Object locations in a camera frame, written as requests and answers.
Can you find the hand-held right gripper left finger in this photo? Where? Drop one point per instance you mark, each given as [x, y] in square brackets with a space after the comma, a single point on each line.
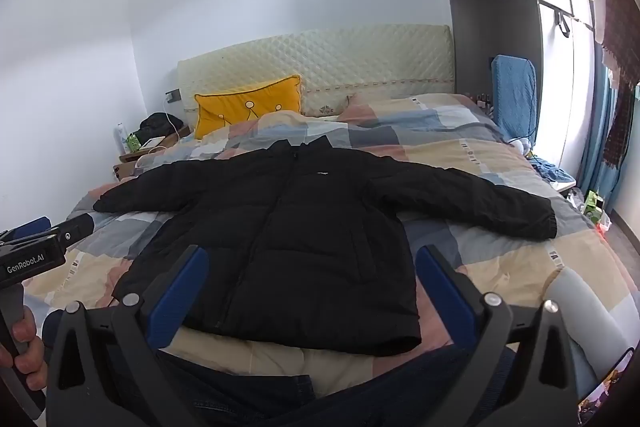
[180, 292]

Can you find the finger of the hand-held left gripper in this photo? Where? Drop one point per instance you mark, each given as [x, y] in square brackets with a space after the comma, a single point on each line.
[75, 231]
[30, 227]

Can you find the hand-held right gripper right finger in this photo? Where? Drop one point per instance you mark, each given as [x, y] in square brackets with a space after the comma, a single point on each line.
[445, 297]

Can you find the black puffer jacket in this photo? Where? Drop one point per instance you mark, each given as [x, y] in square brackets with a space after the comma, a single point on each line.
[300, 232]

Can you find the pile of blue clothes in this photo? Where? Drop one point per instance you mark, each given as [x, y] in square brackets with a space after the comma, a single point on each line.
[550, 171]

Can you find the person's left hand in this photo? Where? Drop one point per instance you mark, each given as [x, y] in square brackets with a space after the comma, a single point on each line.
[31, 364]

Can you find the wooden nightstand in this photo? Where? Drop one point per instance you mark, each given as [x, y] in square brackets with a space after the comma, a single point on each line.
[131, 155]

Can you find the white spray bottle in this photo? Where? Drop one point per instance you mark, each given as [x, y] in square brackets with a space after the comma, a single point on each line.
[120, 138]

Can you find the green packet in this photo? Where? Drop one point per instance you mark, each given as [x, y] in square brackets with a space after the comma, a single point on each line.
[133, 142]

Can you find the white tablet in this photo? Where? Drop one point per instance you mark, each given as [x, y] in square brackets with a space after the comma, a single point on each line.
[152, 142]

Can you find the black bag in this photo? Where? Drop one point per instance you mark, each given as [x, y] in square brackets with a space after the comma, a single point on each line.
[160, 123]

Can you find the person's dark jeans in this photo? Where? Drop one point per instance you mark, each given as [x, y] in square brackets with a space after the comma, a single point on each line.
[350, 402]

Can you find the patchwork quilt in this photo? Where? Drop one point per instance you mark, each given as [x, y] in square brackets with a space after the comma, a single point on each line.
[475, 142]

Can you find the small white table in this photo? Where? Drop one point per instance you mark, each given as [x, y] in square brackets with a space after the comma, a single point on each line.
[565, 187]

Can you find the green box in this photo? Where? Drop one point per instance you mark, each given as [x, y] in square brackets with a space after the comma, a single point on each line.
[592, 203]

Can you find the smartphone with lit screen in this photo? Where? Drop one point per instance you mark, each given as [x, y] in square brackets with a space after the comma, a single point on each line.
[607, 389]

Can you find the yellow crown-print pillow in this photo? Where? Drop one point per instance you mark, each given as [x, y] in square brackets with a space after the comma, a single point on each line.
[240, 107]

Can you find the row of small bottles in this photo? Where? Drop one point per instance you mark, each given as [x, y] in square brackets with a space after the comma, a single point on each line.
[481, 101]

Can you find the blue covered chair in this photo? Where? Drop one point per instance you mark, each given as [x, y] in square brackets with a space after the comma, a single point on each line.
[512, 97]

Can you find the pink pillow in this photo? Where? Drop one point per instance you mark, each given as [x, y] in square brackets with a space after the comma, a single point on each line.
[360, 101]

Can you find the blue curtain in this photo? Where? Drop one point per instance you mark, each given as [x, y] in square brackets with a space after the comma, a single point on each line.
[600, 142]

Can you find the cream floral pillow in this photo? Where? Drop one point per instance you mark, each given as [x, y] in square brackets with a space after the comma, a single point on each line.
[327, 110]

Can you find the cream quilted headboard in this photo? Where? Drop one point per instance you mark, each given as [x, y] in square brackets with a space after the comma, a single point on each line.
[350, 57]

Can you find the grey built-in cabinet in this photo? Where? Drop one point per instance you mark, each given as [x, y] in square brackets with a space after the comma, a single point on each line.
[495, 22]

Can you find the black hanger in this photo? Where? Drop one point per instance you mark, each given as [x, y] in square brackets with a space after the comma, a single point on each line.
[565, 27]

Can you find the brown knitted cloth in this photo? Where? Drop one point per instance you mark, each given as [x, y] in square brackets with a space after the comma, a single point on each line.
[617, 32]

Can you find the black wall socket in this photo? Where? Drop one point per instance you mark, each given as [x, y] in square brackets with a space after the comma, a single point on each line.
[173, 96]

